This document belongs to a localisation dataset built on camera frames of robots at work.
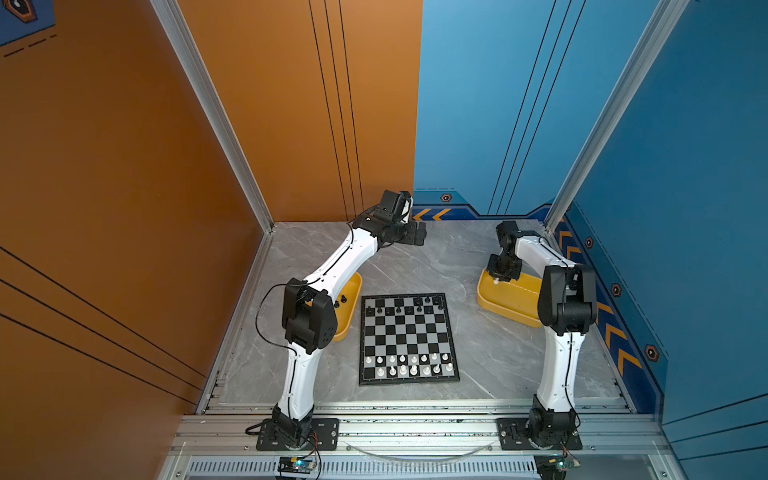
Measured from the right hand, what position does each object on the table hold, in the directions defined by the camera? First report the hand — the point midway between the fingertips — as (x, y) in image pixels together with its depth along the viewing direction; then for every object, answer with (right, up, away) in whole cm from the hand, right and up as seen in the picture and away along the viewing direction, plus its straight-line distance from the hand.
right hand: (494, 275), depth 103 cm
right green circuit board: (+3, -42, -33) cm, 54 cm away
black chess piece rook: (-53, -9, -6) cm, 54 cm away
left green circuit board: (-58, -42, -32) cm, 79 cm away
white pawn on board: (-42, -22, -20) cm, 51 cm away
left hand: (-28, +15, -13) cm, 35 cm away
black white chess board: (-31, -18, -15) cm, 39 cm away
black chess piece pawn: (-51, -7, -6) cm, 52 cm away
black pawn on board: (-42, -11, -9) cm, 45 cm away
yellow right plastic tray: (+3, -7, -10) cm, 12 cm away
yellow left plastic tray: (-50, -9, -7) cm, 52 cm away
